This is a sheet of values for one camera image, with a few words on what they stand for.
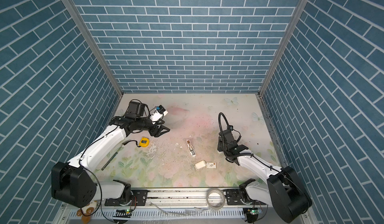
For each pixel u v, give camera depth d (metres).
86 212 0.67
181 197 0.75
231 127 0.79
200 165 0.85
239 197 0.74
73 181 0.39
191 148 0.89
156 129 0.70
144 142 0.92
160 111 0.69
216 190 0.74
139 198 0.74
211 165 0.84
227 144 0.68
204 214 0.71
